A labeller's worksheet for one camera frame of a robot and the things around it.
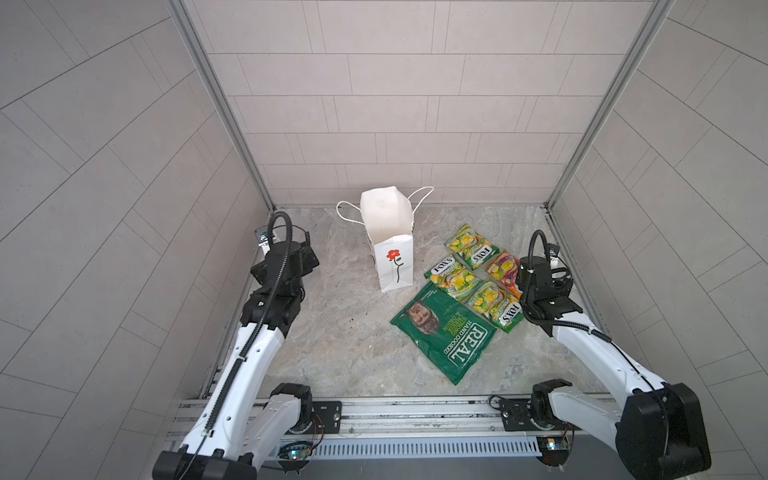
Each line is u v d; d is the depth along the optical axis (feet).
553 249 2.27
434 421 2.33
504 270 3.02
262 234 1.93
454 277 3.08
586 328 1.68
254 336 1.48
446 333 2.76
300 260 1.86
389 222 3.22
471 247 3.33
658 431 1.23
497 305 2.85
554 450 2.23
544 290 2.06
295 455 2.12
